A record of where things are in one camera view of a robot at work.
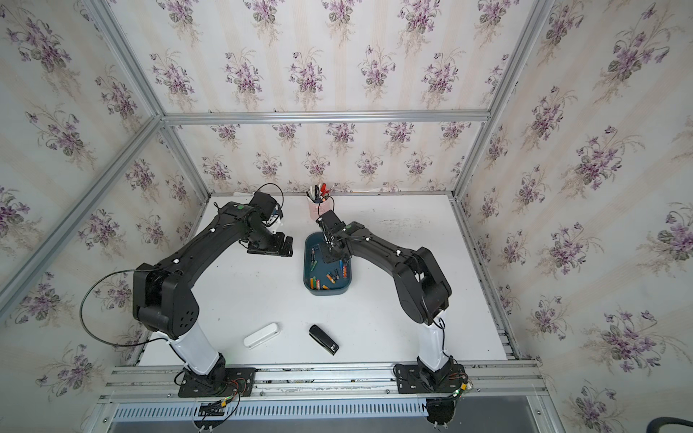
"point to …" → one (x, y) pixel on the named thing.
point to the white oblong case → (262, 336)
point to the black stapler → (318, 336)
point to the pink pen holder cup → (318, 209)
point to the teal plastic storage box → (321, 278)
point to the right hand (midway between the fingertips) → (332, 254)
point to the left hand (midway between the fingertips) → (283, 252)
